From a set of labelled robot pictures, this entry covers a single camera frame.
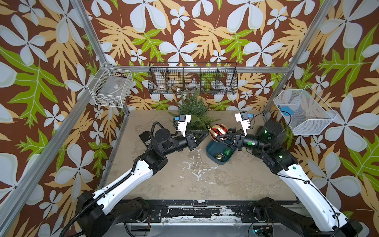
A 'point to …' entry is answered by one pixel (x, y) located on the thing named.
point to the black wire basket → (208, 78)
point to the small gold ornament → (219, 157)
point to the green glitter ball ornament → (227, 152)
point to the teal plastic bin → (219, 152)
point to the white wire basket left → (111, 86)
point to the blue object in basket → (285, 109)
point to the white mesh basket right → (305, 113)
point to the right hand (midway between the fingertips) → (218, 136)
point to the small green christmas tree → (200, 119)
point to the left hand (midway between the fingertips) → (207, 132)
